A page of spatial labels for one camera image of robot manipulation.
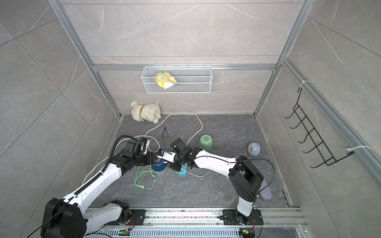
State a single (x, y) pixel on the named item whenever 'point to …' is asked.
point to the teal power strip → (183, 173)
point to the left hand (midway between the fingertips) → (156, 155)
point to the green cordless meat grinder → (206, 142)
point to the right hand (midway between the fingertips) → (169, 161)
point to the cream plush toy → (150, 111)
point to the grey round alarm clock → (254, 148)
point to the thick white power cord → (147, 136)
